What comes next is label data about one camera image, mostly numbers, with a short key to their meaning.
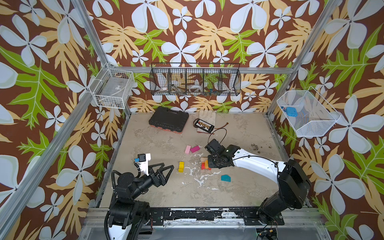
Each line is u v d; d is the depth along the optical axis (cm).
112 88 86
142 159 59
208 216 75
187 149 99
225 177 88
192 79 97
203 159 88
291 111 86
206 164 78
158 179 58
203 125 108
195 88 99
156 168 69
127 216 49
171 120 108
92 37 77
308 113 82
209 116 118
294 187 44
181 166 91
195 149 99
